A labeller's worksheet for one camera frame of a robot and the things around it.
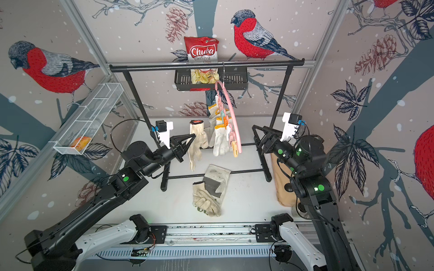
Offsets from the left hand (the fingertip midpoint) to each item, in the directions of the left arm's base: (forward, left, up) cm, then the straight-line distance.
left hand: (196, 133), depth 59 cm
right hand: (+2, -21, +2) cm, 22 cm away
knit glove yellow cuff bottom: (+6, -9, -16) cm, 19 cm away
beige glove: (-8, -2, -39) cm, 40 cm away
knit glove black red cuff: (+2, -1, -6) cm, 7 cm away
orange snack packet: (+1, +47, -8) cm, 48 cm away
